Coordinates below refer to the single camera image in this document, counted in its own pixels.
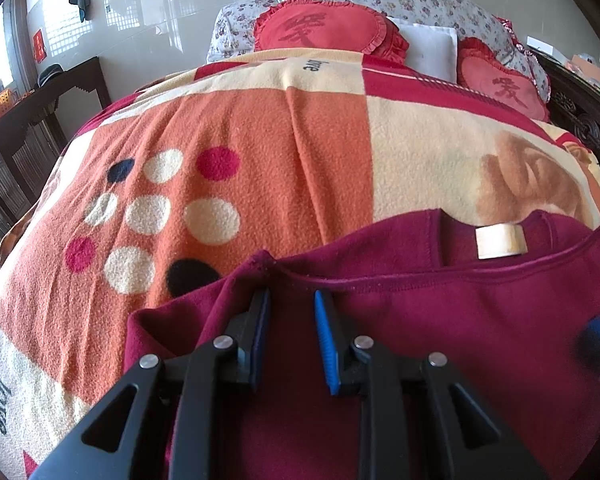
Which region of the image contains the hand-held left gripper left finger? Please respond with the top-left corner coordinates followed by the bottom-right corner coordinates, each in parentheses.
top-left (27, 287), bottom-right (272, 480)

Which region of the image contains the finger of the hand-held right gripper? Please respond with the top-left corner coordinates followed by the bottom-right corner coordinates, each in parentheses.
top-left (572, 314), bottom-right (600, 383)

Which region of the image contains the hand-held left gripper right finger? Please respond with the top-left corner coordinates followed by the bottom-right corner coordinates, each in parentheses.
top-left (314, 289), bottom-right (548, 480)

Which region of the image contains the maroon knit sweater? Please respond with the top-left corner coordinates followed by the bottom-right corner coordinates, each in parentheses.
top-left (125, 207), bottom-right (600, 480)

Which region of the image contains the orange and cream printed blanket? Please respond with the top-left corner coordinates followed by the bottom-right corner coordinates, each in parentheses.
top-left (0, 46), bottom-right (600, 480)

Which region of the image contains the dark carved wooden headboard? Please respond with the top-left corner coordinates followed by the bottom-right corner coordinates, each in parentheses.
top-left (535, 52), bottom-right (600, 188)

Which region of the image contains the colourful clutter pile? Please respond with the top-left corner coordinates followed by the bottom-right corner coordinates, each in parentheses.
top-left (569, 52), bottom-right (600, 92)

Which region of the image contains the red heart pillow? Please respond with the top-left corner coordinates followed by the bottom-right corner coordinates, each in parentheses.
top-left (455, 37), bottom-right (552, 122)
top-left (252, 0), bottom-right (411, 64)

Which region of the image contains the dark wooden side table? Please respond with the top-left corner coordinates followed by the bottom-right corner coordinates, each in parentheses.
top-left (0, 57), bottom-right (112, 211)

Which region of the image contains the white square pillow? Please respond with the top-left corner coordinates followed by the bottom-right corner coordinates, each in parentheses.
top-left (387, 17), bottom-right (459, 83)

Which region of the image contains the black hat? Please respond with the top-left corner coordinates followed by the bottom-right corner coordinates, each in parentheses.
top-left (37, 63), bottom-right (66, 89)

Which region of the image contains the red wall sticker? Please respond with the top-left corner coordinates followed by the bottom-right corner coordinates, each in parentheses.
top-left (31, 30), bottom-right (48, 64)

